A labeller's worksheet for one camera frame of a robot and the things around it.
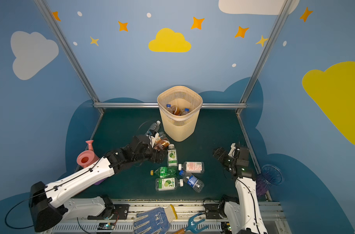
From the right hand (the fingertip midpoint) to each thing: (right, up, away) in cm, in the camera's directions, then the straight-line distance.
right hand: (219, 153), depth 81 cm
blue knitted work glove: (-35, -32, -10) cm, 49 cm away
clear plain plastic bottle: (-41, +14, +23) cm, 49 cm away
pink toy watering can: (-77, -3, 0) cm, 77 cm away
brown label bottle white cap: (-25, +27, +20) cm, 42 cm away
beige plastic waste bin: (-23, +29, +25) cm, 45 cm away
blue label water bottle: (-13, -19, +1) cm, 22 cm away
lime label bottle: (-30, -17, -1) cm, 34 cm away
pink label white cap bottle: (-12, -10, +5) cm, 16 cm away
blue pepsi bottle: (-30, +29, +17) cm, 45 cm away
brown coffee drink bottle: (-34, +3, +13) cm, 36 cm away
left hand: (-32, +3, -7) cm, 32 cm away
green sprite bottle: (-32, -12, +3) cm, 34 cm away
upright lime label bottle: (-27, -4, +9) cm, 29 cm away
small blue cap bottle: (-18, +26, +17) cm, 36 cm away
